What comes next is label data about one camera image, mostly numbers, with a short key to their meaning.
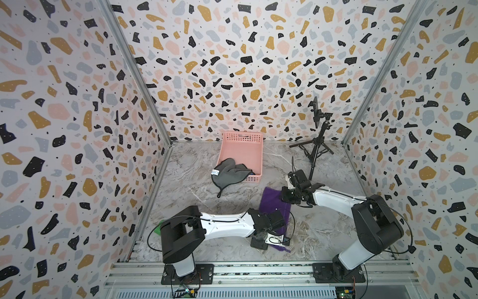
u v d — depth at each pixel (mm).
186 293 707
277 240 701
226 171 942
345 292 716
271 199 955
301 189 726
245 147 1213
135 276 745
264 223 600
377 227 462
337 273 664
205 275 733
